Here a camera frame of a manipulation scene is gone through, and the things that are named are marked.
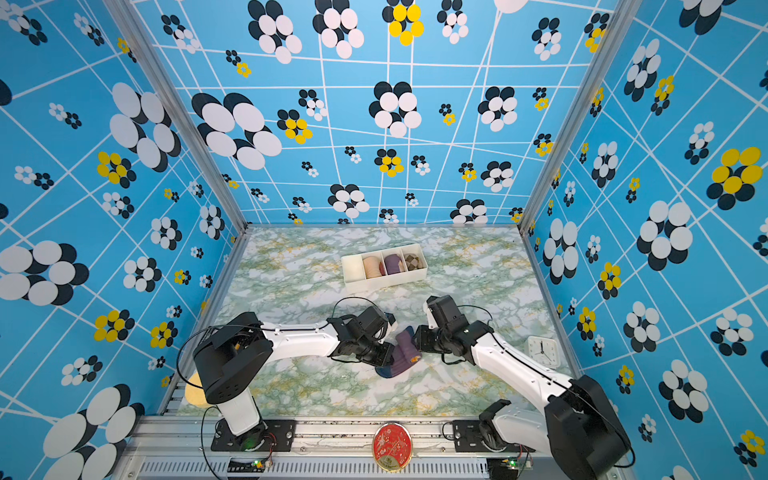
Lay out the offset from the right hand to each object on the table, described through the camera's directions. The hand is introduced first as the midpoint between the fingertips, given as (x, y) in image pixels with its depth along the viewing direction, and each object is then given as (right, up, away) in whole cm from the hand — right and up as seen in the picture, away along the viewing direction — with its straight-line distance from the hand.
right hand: (417, 340), depth 84 cm
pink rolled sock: (-14, +20, +15) cm, 29 cm away
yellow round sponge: (-59, -12, -8) cm, 60 cm away
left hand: (-6, -7, 0) cm, 9 cm away
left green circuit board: (-43, -26, -13) cm, 52 cm away
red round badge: (-7, -21, -15) cm, 27 cm away
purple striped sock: (-4, -3, -1) cm, 5 cm away
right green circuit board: (+19, -26, -15) cm, 35 cm away
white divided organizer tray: (-10, +20, +16) cm, 28 cm away
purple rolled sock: (-7, +21, +19) cm, 29 cm away
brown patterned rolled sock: (0, +22, +18) cm, 29 cm away
